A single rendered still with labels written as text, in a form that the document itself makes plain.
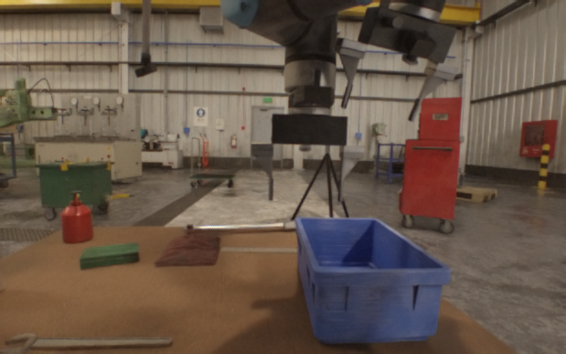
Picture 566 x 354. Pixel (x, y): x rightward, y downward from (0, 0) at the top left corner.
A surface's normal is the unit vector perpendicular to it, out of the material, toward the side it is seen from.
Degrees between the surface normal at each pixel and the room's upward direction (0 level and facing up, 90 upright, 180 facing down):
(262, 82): 90
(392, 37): 114
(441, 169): 90
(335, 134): 90
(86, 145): 90
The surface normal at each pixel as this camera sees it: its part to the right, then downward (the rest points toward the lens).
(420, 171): -0.47, 0.08
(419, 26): 0.11, 0.50
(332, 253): 0.04, 0.11
